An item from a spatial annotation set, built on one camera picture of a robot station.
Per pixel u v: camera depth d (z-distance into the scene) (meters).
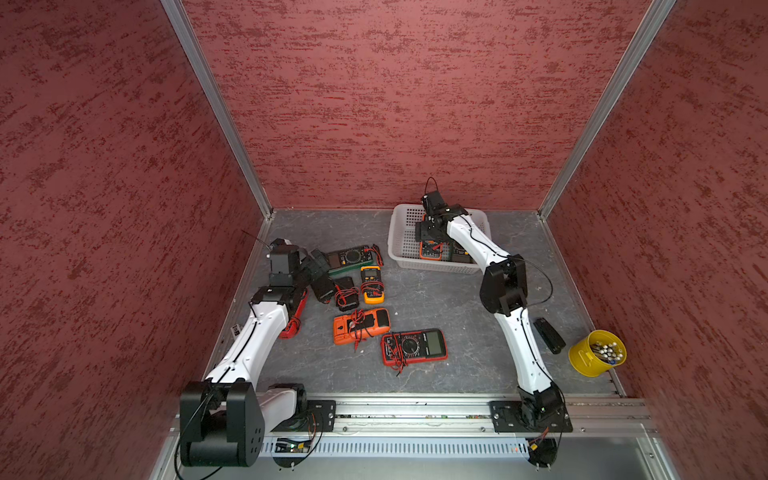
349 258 1.03
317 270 0.76
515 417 0.73
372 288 0.94
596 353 0.70
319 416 0.77
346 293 0.92
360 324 0.85
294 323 0.85
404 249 1.08
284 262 0.63
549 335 0.86
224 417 0.39
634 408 0.77
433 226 0.79
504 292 0.65
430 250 1.00
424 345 0.83
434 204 0.85
